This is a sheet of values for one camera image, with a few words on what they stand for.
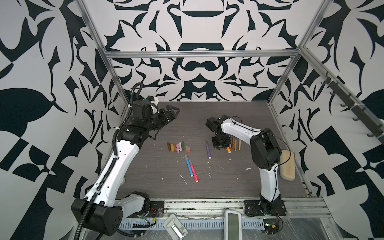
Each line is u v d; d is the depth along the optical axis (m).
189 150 0.94
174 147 0.96
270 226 0.71
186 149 0.94
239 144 0.64
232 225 0.68
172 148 0.94
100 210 0.36
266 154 0.53
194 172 0.85
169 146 0.96
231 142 0.83
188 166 0.87
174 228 0.68
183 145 0.96
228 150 0.94
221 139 0.79
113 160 0.43
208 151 0.94
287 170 0.83
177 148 0.94
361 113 0.55
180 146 0.96
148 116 0.54
